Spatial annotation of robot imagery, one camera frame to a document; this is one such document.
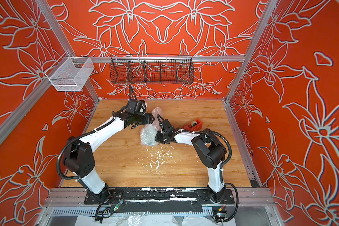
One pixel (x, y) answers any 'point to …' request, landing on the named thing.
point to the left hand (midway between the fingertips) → (151, 117)
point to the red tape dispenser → (195, 125)
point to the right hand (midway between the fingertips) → (154, 137)
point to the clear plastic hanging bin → (70, 74)
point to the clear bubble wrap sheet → (148, 132)
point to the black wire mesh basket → (151, 68)
